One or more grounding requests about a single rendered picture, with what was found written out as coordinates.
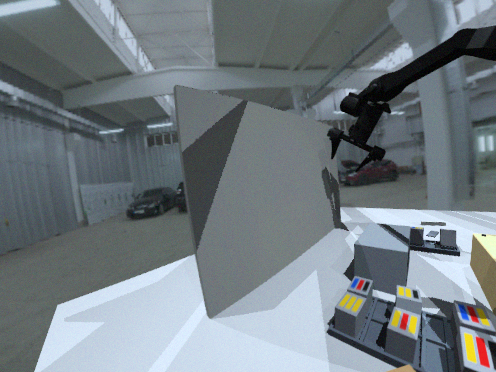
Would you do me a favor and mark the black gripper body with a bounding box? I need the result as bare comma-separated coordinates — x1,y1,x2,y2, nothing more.
327,119,386,162

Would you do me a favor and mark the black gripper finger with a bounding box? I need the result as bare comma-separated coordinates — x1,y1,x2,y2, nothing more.
329,138,341,159
356,154,376,172

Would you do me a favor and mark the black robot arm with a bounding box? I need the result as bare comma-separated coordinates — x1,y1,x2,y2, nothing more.
340,25,496,126

